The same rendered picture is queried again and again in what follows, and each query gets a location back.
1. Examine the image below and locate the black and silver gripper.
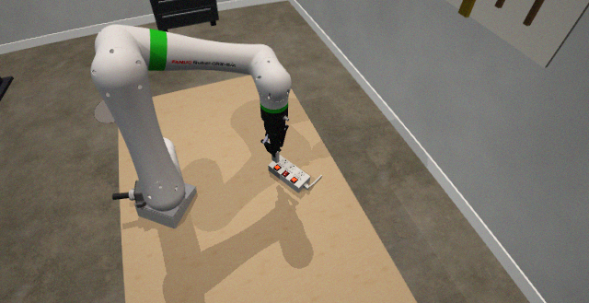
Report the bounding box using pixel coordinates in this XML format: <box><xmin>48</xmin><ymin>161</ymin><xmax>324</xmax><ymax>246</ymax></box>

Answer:
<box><xmin>261</xmin><ymin>122</ymin><xmax>289</xmax><ymax>163</ymax></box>

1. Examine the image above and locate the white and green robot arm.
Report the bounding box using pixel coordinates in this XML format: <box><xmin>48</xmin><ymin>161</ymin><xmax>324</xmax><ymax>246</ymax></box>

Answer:
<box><xmin>91</xmin><ymin>25</ymin><xmax>292</xmax><ymax>212</ymax></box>

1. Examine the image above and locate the white power strip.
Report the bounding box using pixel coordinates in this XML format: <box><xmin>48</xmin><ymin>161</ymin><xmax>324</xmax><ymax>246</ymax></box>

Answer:
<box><xmin>268</xmin><ymin>155</ymin><xmax>321</xmax><ymax>193</ymax></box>

